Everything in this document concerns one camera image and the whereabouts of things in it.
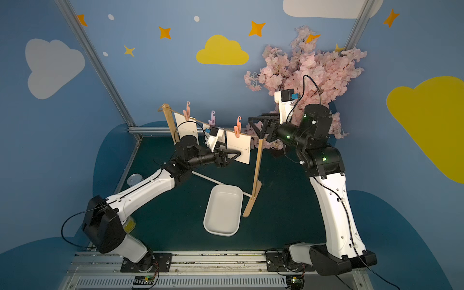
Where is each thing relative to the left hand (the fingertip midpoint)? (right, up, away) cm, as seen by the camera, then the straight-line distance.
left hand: (237, 147), depth 70 cm
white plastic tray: (-7, -33, +19) cm, 38 cm away
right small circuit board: (+24, -56, +4) cm, 61 cm away
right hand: (+7, +9, -13) cm, 17 cm away
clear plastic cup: (-54, -16, +24) cm, 61 cm away
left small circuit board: (-39, -55, +3) cm, 67 cm away
